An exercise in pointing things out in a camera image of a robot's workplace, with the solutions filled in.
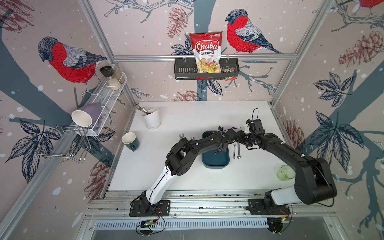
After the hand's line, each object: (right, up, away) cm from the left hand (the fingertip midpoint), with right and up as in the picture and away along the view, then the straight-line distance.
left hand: (221, 145), depth 96 cm
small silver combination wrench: (+7, -7, -5) cm, 11 cm away
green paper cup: (-58, +4, -3) cm, 59 cm away
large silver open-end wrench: (+11, -6, -4) cm, 13 cm away
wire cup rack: (-68, +8, -38) cm, 78 cm away
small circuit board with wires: (-40, -33, -26) cm, 58 cm away
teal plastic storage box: (-5, -7, -8) cm, 12 cm away
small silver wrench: (-27, +5, +6) cm, 28 cm away
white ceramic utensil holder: (-46, +17, +2) cm, 49 cm away
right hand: (+8, +7, -5) cm, 12 cm away
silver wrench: (-18, +7, -16) cm, 25 cm away
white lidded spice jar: (-63, +38, -13) cm, 74 cm away
